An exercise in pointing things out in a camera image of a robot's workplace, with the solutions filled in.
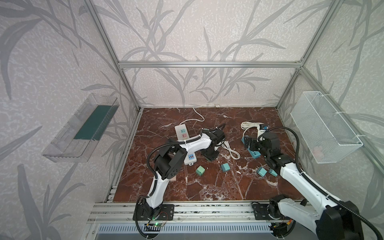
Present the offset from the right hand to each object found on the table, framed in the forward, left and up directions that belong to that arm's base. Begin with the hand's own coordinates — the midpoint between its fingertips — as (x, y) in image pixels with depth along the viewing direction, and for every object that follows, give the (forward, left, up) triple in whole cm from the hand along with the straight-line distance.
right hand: (252, 133), depth 85 cm
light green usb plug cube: (-16, +30, -15) cm, 37 cm away
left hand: (-6, +23, -15) cm, 27 cm away
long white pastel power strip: (+10, +43, -14) cm, 46 cm away
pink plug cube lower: (-22, +45, -14) cm, 52 cm away
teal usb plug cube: (-14, +15, -14) cm, 25 cm away
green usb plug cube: (-17, -5, -14) cm, 23 cm away
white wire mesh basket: (-13, -25, +17) cm, 33 cm away
